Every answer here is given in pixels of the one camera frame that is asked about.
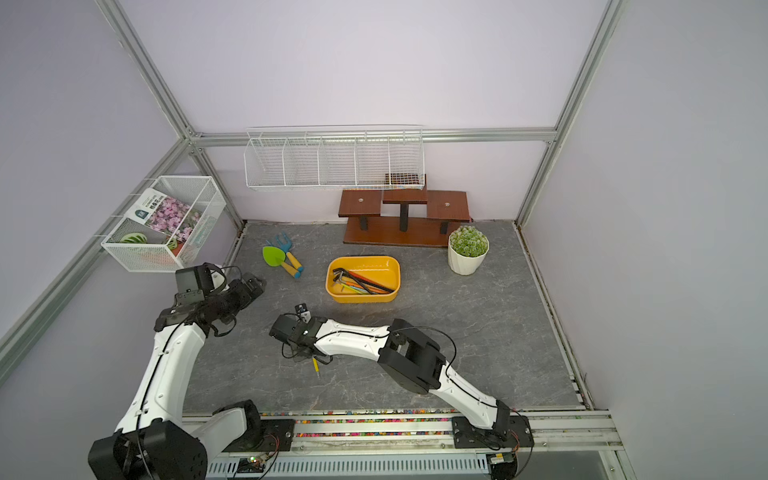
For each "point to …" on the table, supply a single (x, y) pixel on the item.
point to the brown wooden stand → (414, 217)
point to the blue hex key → (359, 289)
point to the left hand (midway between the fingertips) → (256, 292)
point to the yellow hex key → (316, 364)
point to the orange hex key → (368, 288)
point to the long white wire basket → (335, 157)
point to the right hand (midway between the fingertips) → (306, 344)
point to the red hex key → (363, 278)
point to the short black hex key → (346, 273)
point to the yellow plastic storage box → (383, 270)
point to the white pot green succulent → (467, 247)
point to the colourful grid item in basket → (402, 179)
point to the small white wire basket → (165, 253)
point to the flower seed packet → (160, 212)
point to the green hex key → (354, 290)
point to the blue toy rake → (285, 245)
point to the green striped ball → (134, 238)
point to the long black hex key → (363, 280)
